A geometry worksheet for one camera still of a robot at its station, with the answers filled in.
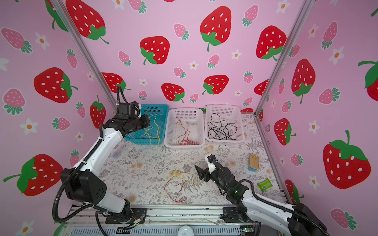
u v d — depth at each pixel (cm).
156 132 86
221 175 55
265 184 83
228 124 114
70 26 74
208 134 102
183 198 80
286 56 86
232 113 115
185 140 104
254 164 90
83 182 41
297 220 42
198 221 73
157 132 86
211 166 69
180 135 107
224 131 108
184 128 111
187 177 88
